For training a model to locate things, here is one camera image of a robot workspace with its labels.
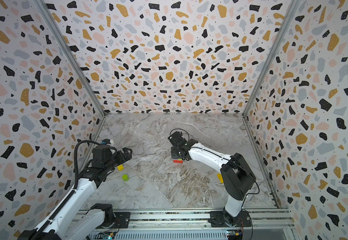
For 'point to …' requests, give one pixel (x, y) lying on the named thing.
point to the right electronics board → (235, 234)
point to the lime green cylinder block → (125, 177)
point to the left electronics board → (108, 235)
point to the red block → (178, 161)
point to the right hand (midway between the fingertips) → (173, 150)
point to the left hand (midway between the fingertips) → (125, 151)
